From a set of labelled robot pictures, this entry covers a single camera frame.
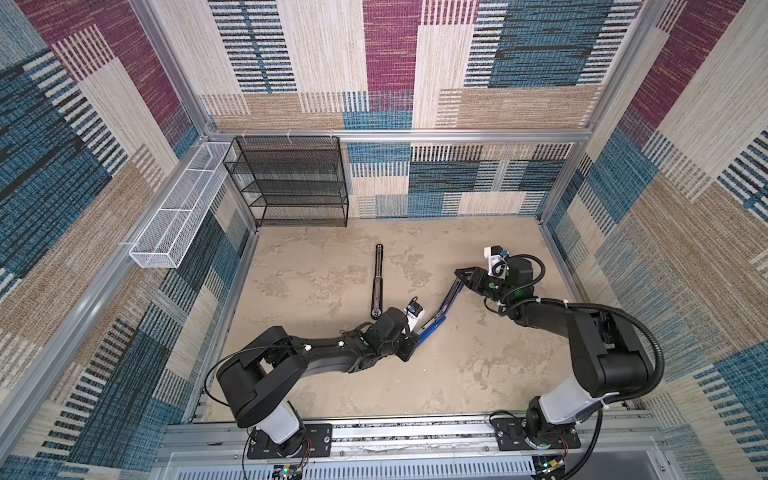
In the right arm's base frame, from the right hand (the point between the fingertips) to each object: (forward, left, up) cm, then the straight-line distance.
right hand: (457, 276), depth 92 cm
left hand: (-15, +13, -5) cm, 21 cm away
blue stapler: (-8, +5, -9) cm, 13 cm away
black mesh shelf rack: (+39, +55, +7) cm, 68 cm away
